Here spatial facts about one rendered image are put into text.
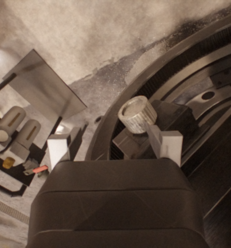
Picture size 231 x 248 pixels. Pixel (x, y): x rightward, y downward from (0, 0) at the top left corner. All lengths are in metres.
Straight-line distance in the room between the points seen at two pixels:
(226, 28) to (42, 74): 0.85
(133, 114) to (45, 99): 0.97
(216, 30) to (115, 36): 0.46
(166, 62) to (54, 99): 0.76
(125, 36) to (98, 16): 0.14
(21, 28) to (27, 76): 0.25
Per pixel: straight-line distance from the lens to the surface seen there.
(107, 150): 0.38
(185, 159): 0.25
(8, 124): 0.86
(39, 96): 1.16
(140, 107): 0.22
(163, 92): 0.54
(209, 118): 0.49
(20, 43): 1.06
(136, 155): 0.21
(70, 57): 0.97
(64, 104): 1.12
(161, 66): 0.54
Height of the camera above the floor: 0.86
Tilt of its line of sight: 48 degrees down
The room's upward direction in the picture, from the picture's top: 171 degrees counter-clockwise
